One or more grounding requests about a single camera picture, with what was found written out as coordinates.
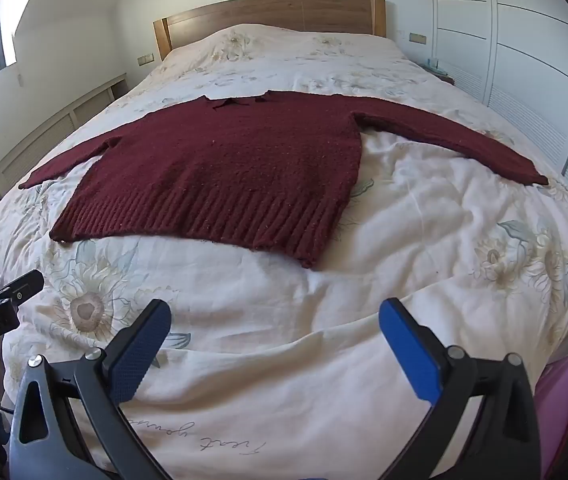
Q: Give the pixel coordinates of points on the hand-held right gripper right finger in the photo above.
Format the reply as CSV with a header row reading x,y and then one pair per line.
x,y
408,355

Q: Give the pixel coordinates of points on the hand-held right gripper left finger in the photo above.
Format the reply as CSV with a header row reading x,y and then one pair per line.
x,y
139,355

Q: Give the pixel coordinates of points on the maroon knit sweater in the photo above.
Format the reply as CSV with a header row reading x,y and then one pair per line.
x,y
224,170

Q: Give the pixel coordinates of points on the floral white bed blanket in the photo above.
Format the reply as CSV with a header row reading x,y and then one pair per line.
x,y
413,240

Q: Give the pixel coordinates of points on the pink plastic object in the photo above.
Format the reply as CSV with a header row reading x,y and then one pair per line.
x,y
563,400

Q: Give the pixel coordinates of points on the dark nightstand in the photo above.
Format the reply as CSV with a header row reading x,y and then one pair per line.
x,y
441,74

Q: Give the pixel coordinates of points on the white wardrobe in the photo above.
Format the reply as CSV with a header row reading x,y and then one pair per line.
x,y
528,35

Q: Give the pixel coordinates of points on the wooden headboard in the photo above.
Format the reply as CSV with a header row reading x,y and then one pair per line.
x,y
274,10

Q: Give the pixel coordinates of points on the wall switch plate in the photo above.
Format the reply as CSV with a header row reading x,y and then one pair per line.
x,y
146,59
417,37

